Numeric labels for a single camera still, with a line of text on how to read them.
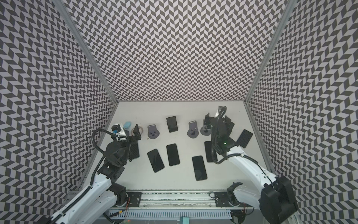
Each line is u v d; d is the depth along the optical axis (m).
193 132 0.94
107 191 0.54
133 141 0.69
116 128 0.61
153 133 0.94
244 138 0.94
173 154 0.89
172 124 0.96
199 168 0.84
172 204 0.72
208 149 0.92
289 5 0.67
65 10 0.73
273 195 0.39
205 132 0.99
